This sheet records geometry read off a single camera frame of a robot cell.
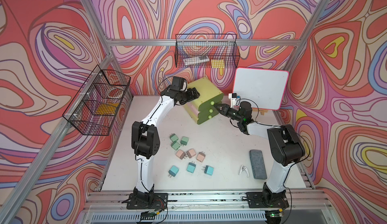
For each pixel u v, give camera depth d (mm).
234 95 842
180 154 878
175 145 911
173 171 822
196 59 886
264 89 1007
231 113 826
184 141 933
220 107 843
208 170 824
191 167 838
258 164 822
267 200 661
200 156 871
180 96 756
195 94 828
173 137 955
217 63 910
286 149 510
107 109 717
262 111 1054
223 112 828
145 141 531
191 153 875
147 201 649
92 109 737
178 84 722
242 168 822
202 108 889
